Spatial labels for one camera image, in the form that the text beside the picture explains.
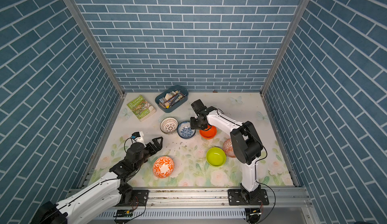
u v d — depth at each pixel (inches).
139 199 28.4
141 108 42.6
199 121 28.3
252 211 28.0
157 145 29.7
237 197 29.0
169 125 38.9
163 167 32.5
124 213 28.4
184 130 37.8
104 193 20.8
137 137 29.0
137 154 24.8
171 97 45.1
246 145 20.1
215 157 34.2
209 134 36.9
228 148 35.6
